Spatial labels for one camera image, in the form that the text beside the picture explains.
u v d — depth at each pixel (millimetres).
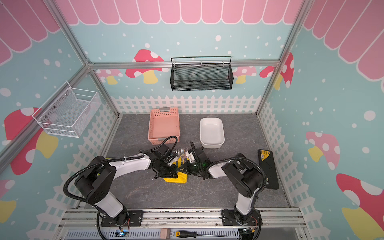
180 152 969
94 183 458
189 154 868
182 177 851
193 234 686
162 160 750
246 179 477
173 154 800
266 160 940
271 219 751
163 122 1151
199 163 727
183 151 969
